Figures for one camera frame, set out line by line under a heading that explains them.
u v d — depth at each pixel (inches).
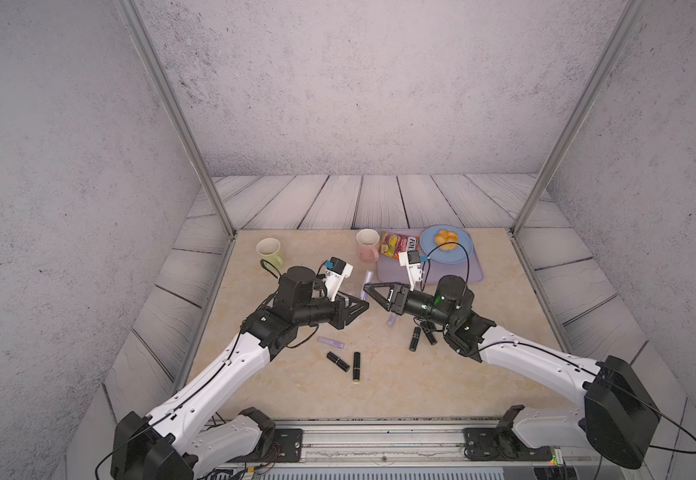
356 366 33.4
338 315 24.6
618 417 16.0
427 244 45.2
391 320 37.5
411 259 26.3
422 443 29.6
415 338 35.9
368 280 27.4
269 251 41.0
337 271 25.2
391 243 43.9
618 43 29.3
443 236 45.2
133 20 27.8
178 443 15.3
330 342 35.3
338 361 34.0
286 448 28.7
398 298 24.9
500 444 25.1
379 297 26.4
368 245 41.0
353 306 28.0
